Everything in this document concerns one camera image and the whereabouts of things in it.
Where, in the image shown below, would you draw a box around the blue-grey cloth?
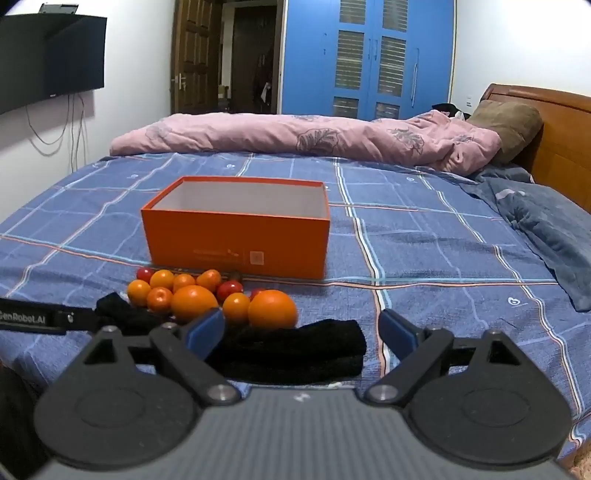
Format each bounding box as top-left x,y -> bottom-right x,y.
462,165 -> 591,312

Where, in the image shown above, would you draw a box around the blue plaid bedsheet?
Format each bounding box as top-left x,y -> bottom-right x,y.
0,151 -> 591,462

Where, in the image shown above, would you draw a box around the wooden headboard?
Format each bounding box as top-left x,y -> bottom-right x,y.
478,83 -> 591,200

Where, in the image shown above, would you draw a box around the dark hanging clothes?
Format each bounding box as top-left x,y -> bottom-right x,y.
252,46 -> 274,105

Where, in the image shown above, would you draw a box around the pink floral quilt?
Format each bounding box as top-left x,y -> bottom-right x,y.
110,111 -> 502,176

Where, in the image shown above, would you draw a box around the brown wooden door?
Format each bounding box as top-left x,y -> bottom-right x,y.
172,0 -> 223,114

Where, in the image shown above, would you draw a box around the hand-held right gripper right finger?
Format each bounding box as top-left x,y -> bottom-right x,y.
365,308 -> 520,407

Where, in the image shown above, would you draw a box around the reddish small tangerine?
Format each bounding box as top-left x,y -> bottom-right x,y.
147,286 -> 174,315

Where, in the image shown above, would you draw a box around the blue wardrobe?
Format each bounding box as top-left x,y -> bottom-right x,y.
279,0 -> 456,121

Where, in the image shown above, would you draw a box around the black item behind quilt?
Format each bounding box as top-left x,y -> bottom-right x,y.
431,103 -> 472,121

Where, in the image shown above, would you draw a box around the small device on television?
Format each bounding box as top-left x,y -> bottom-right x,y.
39,2 -> 79,17

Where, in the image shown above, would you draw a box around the black wall television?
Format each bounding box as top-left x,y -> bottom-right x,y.
0,14 -> 108,116

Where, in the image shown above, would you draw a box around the large orange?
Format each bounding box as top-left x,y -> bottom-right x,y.
248,290 -> 297,329
171,285 -> 219,322

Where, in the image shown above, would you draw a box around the hanging black cable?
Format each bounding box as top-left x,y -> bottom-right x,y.
69,92 -> 89,168
25,95 -> 71,147

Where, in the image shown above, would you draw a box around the orange cardboard box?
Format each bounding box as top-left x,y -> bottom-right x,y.
141,176 -> 331,281

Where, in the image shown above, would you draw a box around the black knitted cloth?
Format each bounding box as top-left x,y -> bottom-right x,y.
95,292 -> 368,385

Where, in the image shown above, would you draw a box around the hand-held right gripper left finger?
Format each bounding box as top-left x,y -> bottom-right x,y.
83,307 -> 242,407

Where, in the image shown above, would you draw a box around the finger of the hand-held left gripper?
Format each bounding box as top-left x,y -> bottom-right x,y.
52,305 -> 100,335

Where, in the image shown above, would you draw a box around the brown pillow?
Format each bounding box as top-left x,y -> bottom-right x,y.
468,99 -> 544,164

